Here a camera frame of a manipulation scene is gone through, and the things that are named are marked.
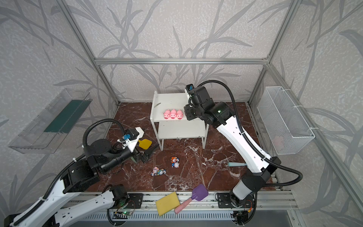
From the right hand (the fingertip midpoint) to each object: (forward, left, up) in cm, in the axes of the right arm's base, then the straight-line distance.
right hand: (189, 103), depth 70 cm
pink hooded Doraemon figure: (-22, +21, -35) cm, 46 cm away
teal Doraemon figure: (-23, +17, -35) cm, 45 cm away
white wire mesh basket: (-17, -43, -2) cm, 46 cm away
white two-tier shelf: (-7, +10, -4) cm, 13 cm away
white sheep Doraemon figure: (-19, +8, -35) cm, 40 cm away
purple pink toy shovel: (-34, -5, -35) cm, 49 cm away
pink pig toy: (-6, +11, -1) cm, 13 cm away
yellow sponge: (-39, +11, -34) cm, 53 cm away
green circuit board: (-43, +35, -38) cm, 67 cm away
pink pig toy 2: (-6, +8, -1) cm, 10 cm away
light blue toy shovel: (-17, -29, -38) cm, 51 cm away
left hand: (-18, +15, 0) cm, 23 cm away
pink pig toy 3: (-6, +5, -1) cm, 8 cm away
